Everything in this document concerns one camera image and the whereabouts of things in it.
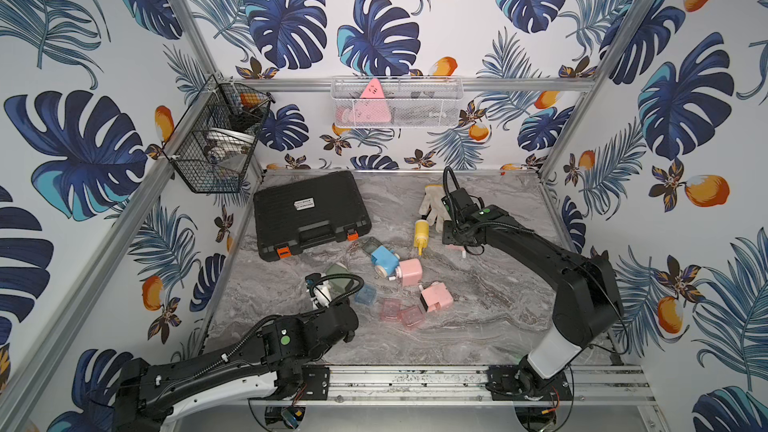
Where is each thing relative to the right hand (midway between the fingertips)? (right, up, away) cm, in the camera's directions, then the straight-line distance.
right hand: (455, 233), depth 90 cm
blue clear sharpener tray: (-27, -18, -2) cm, 32 cm away
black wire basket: (-69, +26, -7) cm, 74 cm away
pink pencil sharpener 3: (-1, -3, -10) cm, 11 cm away
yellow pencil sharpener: (-10, -1, +5) cm, 11 cm away
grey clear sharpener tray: (-26, -4, +9) cm, 28 cm away
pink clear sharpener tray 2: (-14, -23, -6) cm, 27 cm away
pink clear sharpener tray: (-20, -22, -4) cm, 30 cm away
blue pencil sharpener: (-21, -9, +1) cm, 23 cm away
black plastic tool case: (-52, +5, +9) cm, 53 cm away
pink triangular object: (-25, +38, 0) cm, 46 cm away
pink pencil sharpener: (-13, -11, -2) cm, 17 cm away
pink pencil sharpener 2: (-7, -17, -5) cm, 19 cm away
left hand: (-29, -16, -15) cm, 36 cm away
